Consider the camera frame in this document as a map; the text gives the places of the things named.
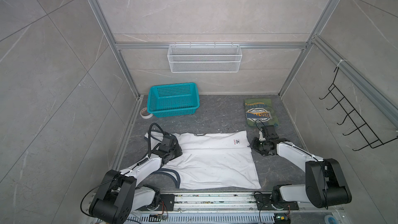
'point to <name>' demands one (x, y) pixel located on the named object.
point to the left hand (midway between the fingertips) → (179, 146)
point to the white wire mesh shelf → (204, 58)
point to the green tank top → (259, 112)
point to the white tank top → (219, 160)
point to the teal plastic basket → (167, 100)
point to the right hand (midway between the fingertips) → (251, 144)
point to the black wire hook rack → (373, 140)
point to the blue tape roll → (330, 219)
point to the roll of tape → (144, 113)
